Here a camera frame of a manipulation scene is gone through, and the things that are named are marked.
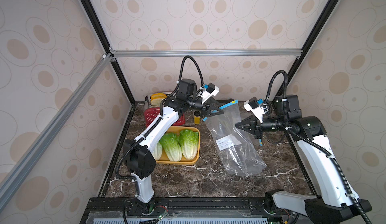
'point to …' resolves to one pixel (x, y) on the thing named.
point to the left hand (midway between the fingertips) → (224, 110)
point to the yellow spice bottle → (197, 117)
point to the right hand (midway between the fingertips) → (241, 123)
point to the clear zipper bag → (239, 153)
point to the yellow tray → (176, 130)
